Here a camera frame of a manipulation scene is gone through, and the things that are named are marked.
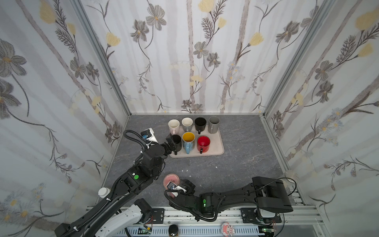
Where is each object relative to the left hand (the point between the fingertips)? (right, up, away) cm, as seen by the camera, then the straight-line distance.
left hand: (165, 137), depth 69 cm
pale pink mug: (0, +6, +33) cm, 33 cm away
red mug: (+21, -6, +31) cm, 38 cm away
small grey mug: (+9, +8, +36) cm, 38 cm away
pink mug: (+2, -22, +7) cm, 23 cm away
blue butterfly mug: (+10, -4, +23) cm, 25 cm away
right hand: (+4, -27, +6) cm, 28 cm away
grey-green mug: (+28, +7, +32) cm, 43 cm away
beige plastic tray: (+30, -8, +33) cm, 45 cm away
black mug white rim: (+3, -4, +27) cm, 27 cm away
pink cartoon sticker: (+29, -43, -1) cm, 52 cm away
